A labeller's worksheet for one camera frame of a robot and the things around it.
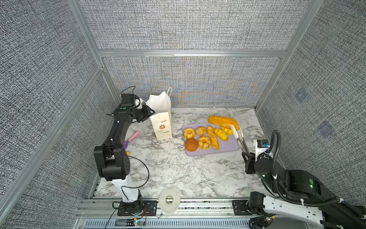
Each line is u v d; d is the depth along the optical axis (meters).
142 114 0.76
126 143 0.98
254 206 0.64
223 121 0.76
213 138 0.98
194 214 0.73
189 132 1.00
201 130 1.00
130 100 0.69
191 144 0.92
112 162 0.47
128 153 0.92
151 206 0.73
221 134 0.99
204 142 0.95
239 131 0.70
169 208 0.73
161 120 0.86
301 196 0.40
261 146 0.52
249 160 0.55
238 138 0.68
